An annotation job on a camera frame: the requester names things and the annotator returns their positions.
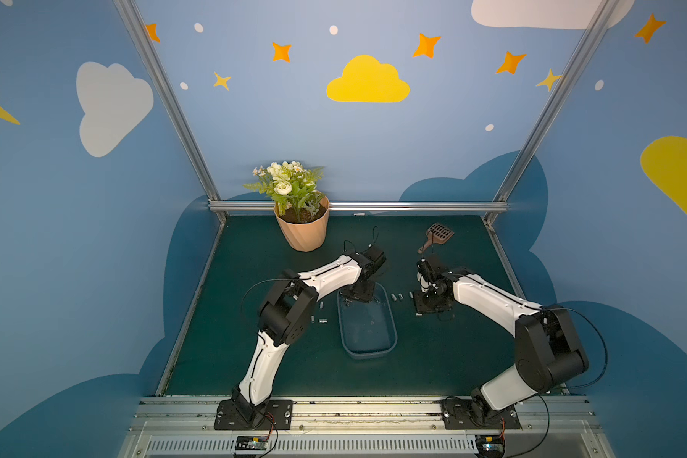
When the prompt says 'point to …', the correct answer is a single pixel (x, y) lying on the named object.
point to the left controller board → (251, 445)
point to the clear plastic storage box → (368, 330)
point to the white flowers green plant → (292, 188)
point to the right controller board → (490, 446)
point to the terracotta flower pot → (305, 230)
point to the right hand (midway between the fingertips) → (425, 303)
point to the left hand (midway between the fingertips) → (361, 293)
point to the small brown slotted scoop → (438, 234)
